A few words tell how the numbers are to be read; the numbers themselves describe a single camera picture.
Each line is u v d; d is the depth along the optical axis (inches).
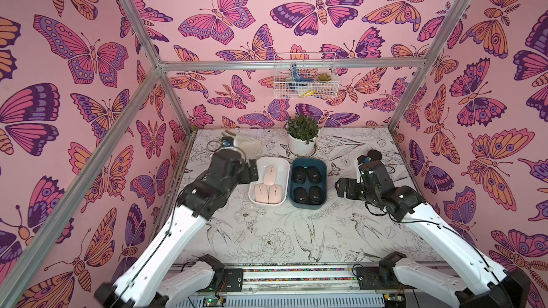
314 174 38.8
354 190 26.9
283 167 40.2
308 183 39.2
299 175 38.5
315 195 36.1
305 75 37.3
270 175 39.4
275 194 36.4
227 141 23.7
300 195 36.8
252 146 44.9
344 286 28.7
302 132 37.9
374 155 41.0
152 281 14.8
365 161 27.0
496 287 14.8
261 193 36.3
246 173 24.5
